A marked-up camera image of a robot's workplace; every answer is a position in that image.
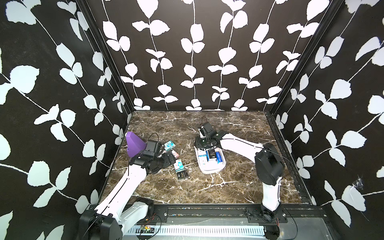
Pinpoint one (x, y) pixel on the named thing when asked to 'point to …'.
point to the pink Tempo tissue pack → (175, 154)
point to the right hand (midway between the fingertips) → (193, 141)
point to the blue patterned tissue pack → (218, 157)
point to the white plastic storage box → (210, 167)
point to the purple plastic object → (134, 144)
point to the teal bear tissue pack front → (178, 166)
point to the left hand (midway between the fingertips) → (170, 159)
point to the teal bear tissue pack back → (169, 145)
